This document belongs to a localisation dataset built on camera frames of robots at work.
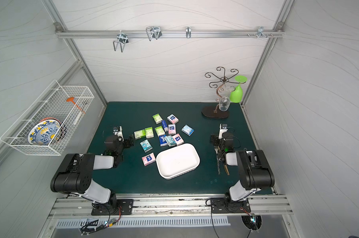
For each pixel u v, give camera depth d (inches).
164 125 39.9
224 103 36.5
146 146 36.6
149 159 34.6
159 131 39.8
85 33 32.1
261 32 30.0
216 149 37.3
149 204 29.6
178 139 38.0
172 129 39.9
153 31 30.0
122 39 30.8
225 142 28.7
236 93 36.6
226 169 33.9
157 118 42.4
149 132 39.8
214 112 45.1
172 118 42.4
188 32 30.9
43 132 24.3
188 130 39.9
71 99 31.4
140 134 38.8
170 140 37.5
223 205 28.9
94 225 28.1
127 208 28.9
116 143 29.3
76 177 17.7
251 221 28.2
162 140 37.7
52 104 27.8
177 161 34.7
